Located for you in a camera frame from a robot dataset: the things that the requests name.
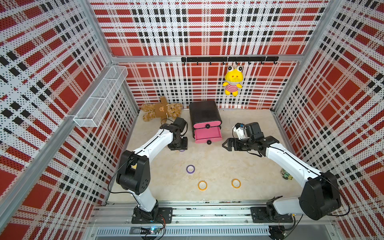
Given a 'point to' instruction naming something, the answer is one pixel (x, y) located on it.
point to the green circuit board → (150, 230)
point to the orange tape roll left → (202, 185)
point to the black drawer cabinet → (204, 111)
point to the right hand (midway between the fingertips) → (231, 144)
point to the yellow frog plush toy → (234, 77)
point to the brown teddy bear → (162, 110)
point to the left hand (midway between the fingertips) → (184, 147)
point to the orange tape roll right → (236, 183)
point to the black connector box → (277, 233)
